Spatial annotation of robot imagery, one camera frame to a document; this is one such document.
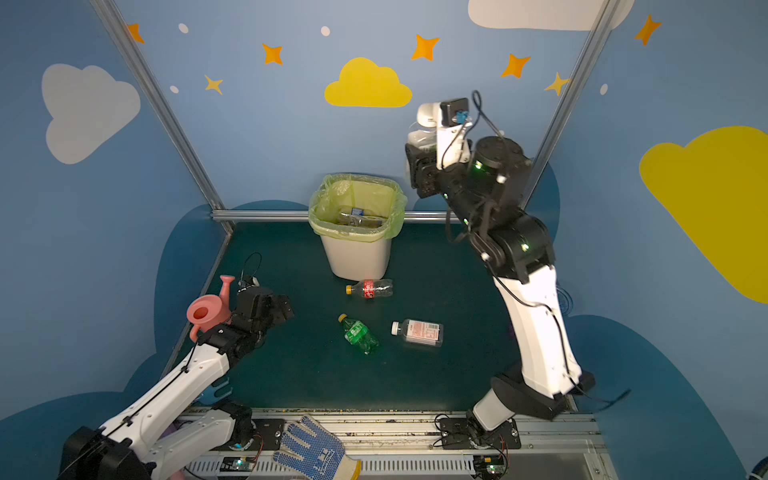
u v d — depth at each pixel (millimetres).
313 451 718
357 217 960
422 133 472
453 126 387
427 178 453
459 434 747
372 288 981
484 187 345
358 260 984
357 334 888
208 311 840
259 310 631
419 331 886
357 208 1023
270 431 751
